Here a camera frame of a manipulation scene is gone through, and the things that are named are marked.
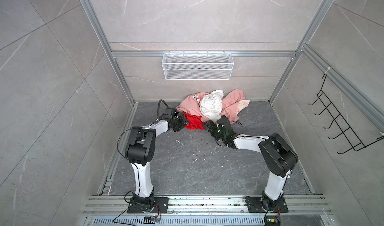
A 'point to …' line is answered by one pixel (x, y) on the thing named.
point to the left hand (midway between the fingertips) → (188, 120)
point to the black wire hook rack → (356, 143)
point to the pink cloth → (233, 101)
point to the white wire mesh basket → (195, 66)
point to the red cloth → (194, 122)
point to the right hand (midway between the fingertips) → (204, 126)
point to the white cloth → (211, 105)
